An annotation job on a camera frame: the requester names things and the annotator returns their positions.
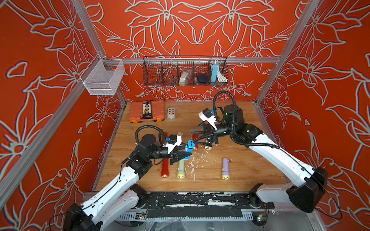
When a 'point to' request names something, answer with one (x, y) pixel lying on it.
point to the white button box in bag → (171, 113)
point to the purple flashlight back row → (207, 147)
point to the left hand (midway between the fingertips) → (189, 149)
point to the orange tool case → (136, 111)
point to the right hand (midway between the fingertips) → (192, 138)
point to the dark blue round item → (203, 79)
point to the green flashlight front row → (181, 173)
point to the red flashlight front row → (165, 172)
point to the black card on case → (147, 110)
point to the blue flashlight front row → (190, 146)
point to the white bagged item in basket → (184, 77)
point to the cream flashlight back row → (180, 134)
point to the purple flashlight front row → (225, 175)
